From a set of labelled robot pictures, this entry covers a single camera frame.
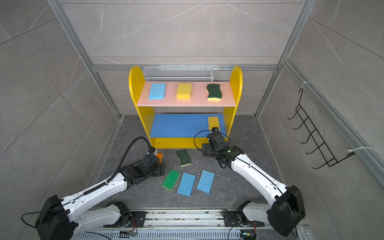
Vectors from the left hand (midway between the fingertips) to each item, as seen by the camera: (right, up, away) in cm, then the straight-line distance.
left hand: (161, 164), depth 83 cm
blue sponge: (+14, -12, +1) cm, 18 cm away
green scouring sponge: (+12, +1, +13) cm, 17 cm away
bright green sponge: (+5, -10, +3) cm, 11 cm away
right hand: (+29, +10, -1) cm, 30 cm away
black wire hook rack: (+74, +24, -11) cm, 78 cm away
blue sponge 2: (+25, -11, +3) cm, 28 cm away
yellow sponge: (+31, +24, +13) cm, 42 cm away
